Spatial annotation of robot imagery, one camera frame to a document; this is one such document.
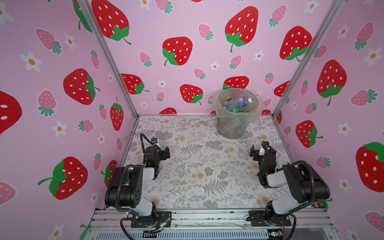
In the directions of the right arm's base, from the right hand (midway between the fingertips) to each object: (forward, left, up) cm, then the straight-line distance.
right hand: (262, 145), depth 90 cm
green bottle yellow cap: (+15, +17, +14) cm, 27 cm away
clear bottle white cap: (+21, +20, +14) cm, 32 cm away
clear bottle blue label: (+25, +11, +14) cm, 31 cm away
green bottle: (+26, +23, +15) cm, 37 cm away
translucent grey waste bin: (+10, +19, +6) cm, 22 cm away
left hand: (-6, +64, -3) cm, 65 cm away
